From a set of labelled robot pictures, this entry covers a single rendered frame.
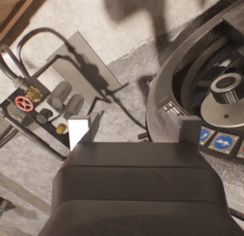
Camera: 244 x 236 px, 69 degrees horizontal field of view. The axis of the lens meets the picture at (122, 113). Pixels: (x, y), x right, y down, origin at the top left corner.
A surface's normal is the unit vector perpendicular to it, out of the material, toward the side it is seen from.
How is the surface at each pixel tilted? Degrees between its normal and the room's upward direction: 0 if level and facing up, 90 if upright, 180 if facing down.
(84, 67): 0
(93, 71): 0
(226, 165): 83
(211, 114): 90
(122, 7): 0
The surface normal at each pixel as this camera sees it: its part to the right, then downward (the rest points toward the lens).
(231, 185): -0.83, -0.09
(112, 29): -0.14, 0.62
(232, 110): -0.60, -0.67
